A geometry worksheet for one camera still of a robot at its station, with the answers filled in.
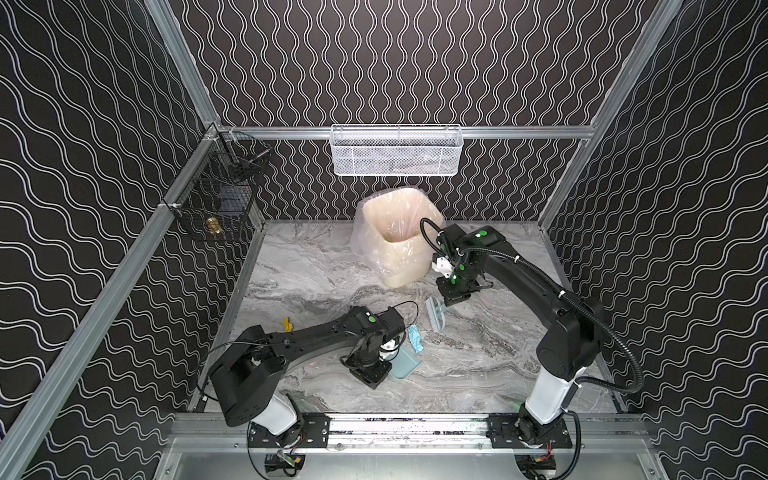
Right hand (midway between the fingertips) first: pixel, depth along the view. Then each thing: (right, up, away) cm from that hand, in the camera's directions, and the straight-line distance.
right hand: (449, 302), depth 82 cm
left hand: (-18, -21, -7) cm, 29 cm away
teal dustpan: (-12, -18, +3) cm, 22 cm away
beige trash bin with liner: (-14, +20, +16) cm, 29 cm away
